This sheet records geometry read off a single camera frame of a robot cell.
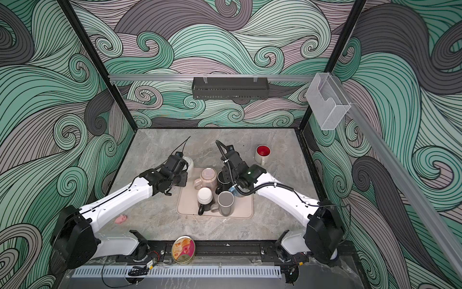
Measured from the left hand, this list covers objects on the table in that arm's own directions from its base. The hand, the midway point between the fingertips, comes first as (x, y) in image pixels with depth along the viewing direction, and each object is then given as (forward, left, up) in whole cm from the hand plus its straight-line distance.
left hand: (182, 173), depth 84 cm
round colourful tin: (-30, -4, -9) cm, 31 cm away
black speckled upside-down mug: (-3, -19, -6) cm, 20 cm away
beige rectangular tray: (-10, -2, -11) cm, 15 cm away
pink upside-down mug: (-2, -12, -1) cm, 13 cm away
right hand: (0, -21, +4) cm, 22 cm away
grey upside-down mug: (-13, -21, -2) cm, 25 cm away
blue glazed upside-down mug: (-8, -25, -2) cm, 27 cm away
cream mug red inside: (+18, -41, -9) cm, 46 cm away
